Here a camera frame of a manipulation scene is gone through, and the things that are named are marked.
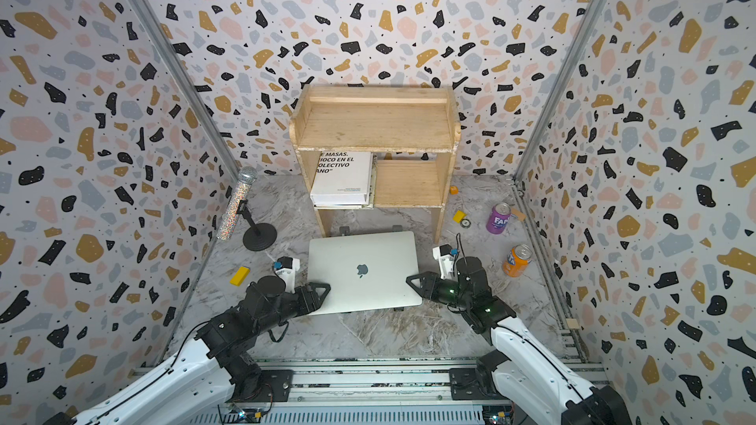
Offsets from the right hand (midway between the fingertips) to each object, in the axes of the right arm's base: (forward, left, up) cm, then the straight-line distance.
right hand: (409, 284), depth 77 cm
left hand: (-2, +21, 0) cm, 21 cm away
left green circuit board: (-28, +39, -13) cm, 50 cm away
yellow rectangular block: (+7, +53, -12) cm, 55 cm away
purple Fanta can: (+27, -30, -5) cm, 40 cm away
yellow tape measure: (+34, -19, -14) cm, 41 cm away
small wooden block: (-3, -49, -18) cm, 53 cm away
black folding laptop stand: (+15, +19, +3) cm, 24 cm away
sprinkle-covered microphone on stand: (+22, +51, -10) cm, 56 cm away
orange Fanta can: (+10, -32, -5) cm, 34 cm away
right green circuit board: (-26, -22, -16) cm, 37 cm away
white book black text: (+26, +19, +13) cm, 34 cm away
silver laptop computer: (+3, +12, 0) cm, 12 cm away
